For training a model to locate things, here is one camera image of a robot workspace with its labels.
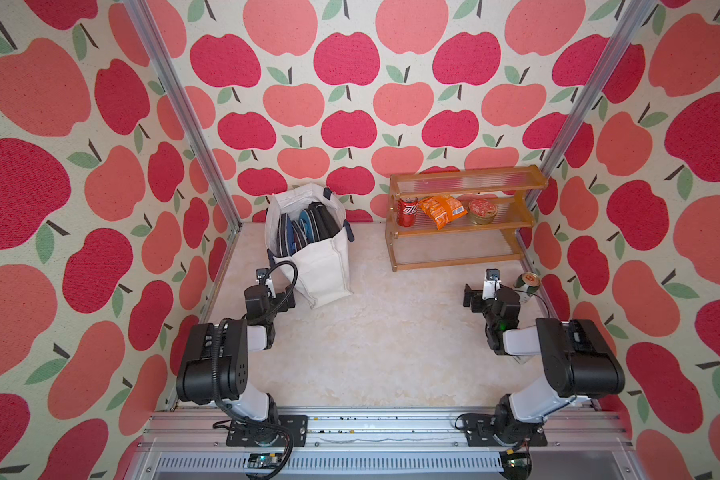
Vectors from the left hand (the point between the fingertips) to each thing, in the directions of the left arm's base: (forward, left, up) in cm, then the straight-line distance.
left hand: (277, 289), depth 95 cm
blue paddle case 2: (+18, -9, +11) cm, 23 cm away
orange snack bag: (+22, -54, +15) cm, 61 cm away
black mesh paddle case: (+18, -15, +11) cm, 26 cm away
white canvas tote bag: (+1, -15, +11) cm, 19 cm away
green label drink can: (0, -80, +7) cm, 80 cm away
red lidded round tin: (+21, -68, +15) cm, 73 cm away
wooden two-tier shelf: (+29, -69, -9) cm, 76 cm away
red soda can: (+17, -41, +18) cm, 48 cm away
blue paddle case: (+8, -4, +16) cm, 19 cm away
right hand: (-1, -68, +2) cm, 68 cm away
